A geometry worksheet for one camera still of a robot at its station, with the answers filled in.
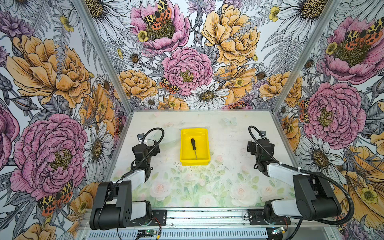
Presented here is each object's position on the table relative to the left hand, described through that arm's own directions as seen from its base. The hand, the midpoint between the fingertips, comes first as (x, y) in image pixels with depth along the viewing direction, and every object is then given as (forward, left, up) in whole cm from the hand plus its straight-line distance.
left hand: (148, 146), depth 91 cm
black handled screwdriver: (+6, -27, -7) cm, 29 cm away
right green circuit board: (-42, -68, -8) cm, 80 cm away
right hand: (-1, -67, 0) cm, 67 cm away
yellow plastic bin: (-3, -32, -8) cm, 33 cm away
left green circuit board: (-41, -2, -11) cm, 43 cm away
